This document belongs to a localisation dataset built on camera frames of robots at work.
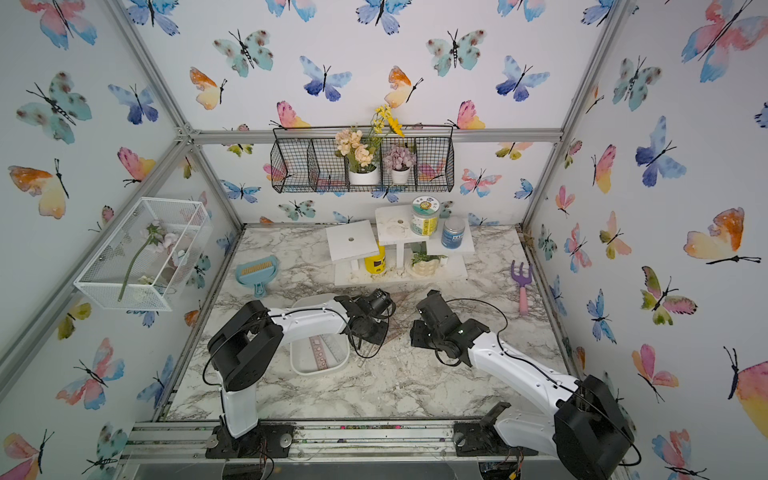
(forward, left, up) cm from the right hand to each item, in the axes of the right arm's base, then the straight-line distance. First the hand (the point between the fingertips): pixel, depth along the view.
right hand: (417, 330), depth 83 cm
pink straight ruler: (-4, +28, -9) cm, 30 cm away
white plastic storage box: (-2, +23, -9) cm, 25 cm away
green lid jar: (+24, -1, +20) cm, 32 cm away
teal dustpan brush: (+22, +55, -8) cm, 60 cm away
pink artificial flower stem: (+11, +66, +22) cm, 70 cm away
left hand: (+3, +9, -9) cm, 13 cm away
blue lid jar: (+25, -9, +12) cm, 30 cm away
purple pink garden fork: (+26, -37, -10) cm, 46 cm away
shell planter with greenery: (+24, -3, -2) cm, 24 cm away
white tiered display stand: (+25, +22, +5) cm, 34 cm away
